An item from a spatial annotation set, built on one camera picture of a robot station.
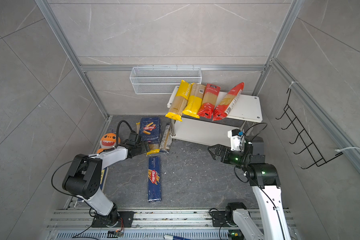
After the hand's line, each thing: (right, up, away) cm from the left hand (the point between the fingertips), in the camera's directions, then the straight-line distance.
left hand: (143, 144), depth 97 cm
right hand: (+41, +2, -30) cm, 51 cm away
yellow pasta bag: (+7, -2, +1) cm, 7 cm away
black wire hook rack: (+81, +4, -34) cm, 88 cm away
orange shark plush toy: (-22, +3, -2) cm, 23 cm away
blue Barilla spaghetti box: (+10, -18, -13) cm, 25 cm away
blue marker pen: (+22, -40, -29) cm, 54 cm away
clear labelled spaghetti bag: (+15, +3, +4) cm, 16 cm away
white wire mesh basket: (+10, +44, +3) cm, 45 cm away
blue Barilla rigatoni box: (+4, +10, +4) cm, 11 cm away
